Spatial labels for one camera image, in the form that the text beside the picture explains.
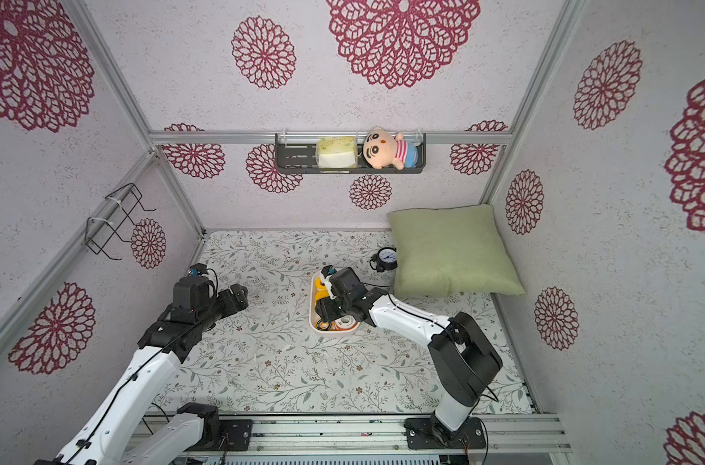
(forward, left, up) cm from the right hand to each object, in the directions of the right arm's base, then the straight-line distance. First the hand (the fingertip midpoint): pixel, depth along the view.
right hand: (321, 303), depth 86 cm
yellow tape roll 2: (+8, +2, -8) cm, 11 cm away
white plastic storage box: (-4, +3, -5) cm, 7 cm away
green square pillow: (+20, -42, +1) cm, 46 cm away
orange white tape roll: (-3, -6, -6) cm, 9 cm away
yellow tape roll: (+10, +2, -8) cm, 13 cm away
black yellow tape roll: (-2, 0, -10) cm, 10 cm away
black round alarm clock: (+24, -20, -9) cm, 33 cm away
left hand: (-2, +23, +8) cm, 24 cm away
